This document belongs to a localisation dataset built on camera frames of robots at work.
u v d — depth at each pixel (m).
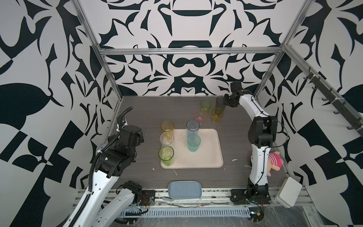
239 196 0.74
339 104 0.59
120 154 0.47
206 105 1.08
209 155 0.89
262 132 0.59
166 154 0.86
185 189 0.74
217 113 1.06
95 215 0.40
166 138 0.87
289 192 0.73
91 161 0.48
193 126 0.85
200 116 1.04
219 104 1.02
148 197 0.74
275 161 0.81
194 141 0.92
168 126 0.86
